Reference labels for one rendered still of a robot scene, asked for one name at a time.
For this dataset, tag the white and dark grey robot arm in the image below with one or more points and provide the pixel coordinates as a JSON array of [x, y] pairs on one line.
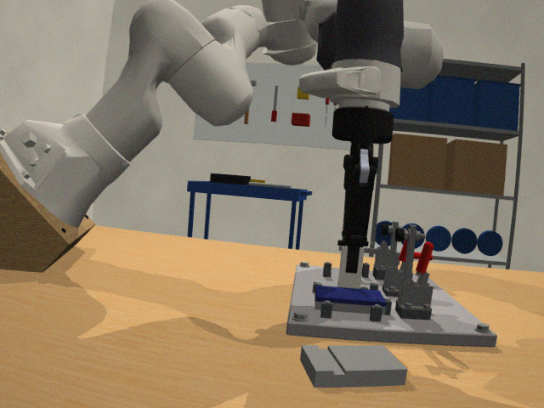
[[67, 166]]

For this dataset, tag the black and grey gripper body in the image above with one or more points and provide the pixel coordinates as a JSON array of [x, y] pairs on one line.
[[363, 127]]

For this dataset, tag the blue rectangular plate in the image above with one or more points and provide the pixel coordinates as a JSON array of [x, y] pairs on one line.
[[350, 300]]

